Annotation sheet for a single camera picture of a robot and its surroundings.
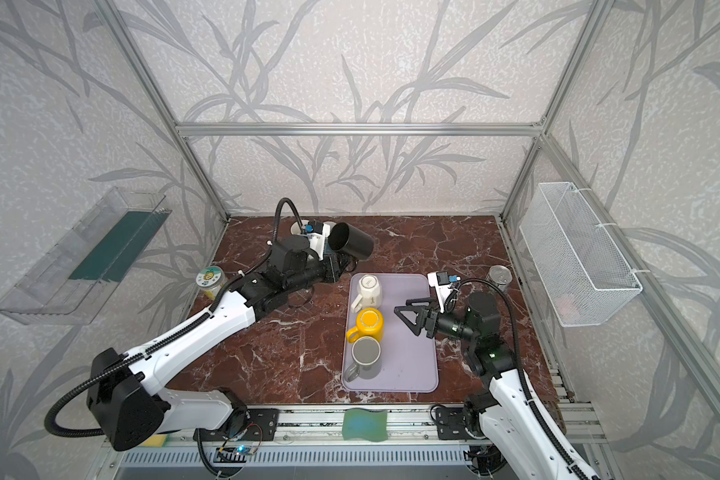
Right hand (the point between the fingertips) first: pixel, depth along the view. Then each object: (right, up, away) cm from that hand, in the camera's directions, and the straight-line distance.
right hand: (403, 300), depth 71 cm
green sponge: (-9, -31, +1) cm, 32 cm away
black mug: (-13, +14, +4) cm, 19 cm away
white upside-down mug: (-9, 0, +16) cm, 18 cm away
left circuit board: (-42, -38, +1) cm, 57 cm away
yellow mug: (-9, -8, +10) cm, 15 cm away
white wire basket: (+36, +7, -11) cm, 38 cm away
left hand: (-12, +12, +3) cm, 17 cm away
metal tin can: (+34, +3, +25) cm, 42 cm away
